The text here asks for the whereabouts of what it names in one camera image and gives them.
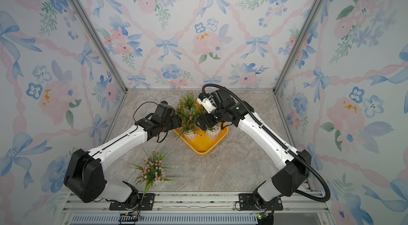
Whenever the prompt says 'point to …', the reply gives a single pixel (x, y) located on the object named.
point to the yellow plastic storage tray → (202, 145)
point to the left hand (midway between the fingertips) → (179, 120)
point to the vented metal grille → (167, 219)
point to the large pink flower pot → (152, 171)
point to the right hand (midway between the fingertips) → (200, 111)
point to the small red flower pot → (188, 104)
